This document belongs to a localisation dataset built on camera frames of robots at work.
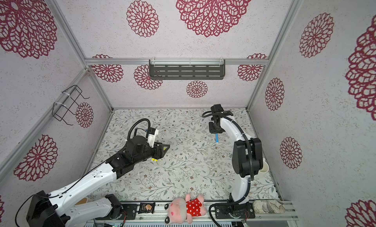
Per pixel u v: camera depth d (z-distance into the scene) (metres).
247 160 0.50
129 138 0.57
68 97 0.78
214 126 0.80
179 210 0.68
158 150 0.66
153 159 0.67
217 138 1.01
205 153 0.95
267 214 0.72
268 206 0.73
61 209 0.41
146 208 0.74
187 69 0.95
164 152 0.70
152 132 0.67
